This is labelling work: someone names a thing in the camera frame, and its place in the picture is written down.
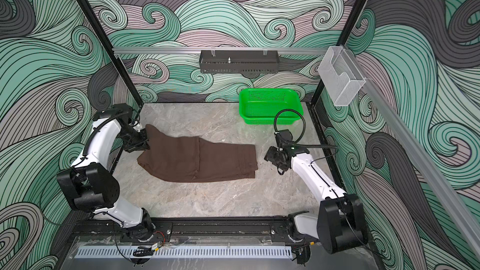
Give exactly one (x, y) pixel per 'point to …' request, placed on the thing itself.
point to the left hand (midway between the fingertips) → (150, 145)
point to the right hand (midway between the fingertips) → (271, 158)
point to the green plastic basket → (259, 105)
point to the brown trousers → (177, 158)
